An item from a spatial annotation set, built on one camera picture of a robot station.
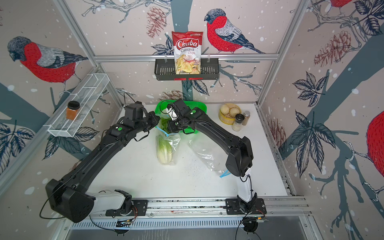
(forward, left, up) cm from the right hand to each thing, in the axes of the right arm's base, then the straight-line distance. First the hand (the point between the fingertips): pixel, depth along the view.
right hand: (168, 127), depth 80 cm
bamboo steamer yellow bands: (+20, -37, -16) cm, 45 cm away
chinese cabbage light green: (+1, +2, +2) cm, 3 cm away
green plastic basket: (+31, +13, -16) cm, 37 cm away
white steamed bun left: (+27, -35, -14) cm, 47 cm away
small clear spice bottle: (+21, -49, -12) cm, 55 cm away
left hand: (+3, +2, +8) cm, 9 cm away
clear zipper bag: (-9, -27, -17) cm, 33 cm away
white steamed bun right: (+27, -42, -15) cm, 52 cm away
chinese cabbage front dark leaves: (-7, +3, -12) cm, 15 cm away
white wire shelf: (+15, +49, +10) cm, 52 cm away
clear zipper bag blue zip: (-3, -3, -7) cm, 8 cm away
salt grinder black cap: (+13, -42, -14) cm, 46 cm away
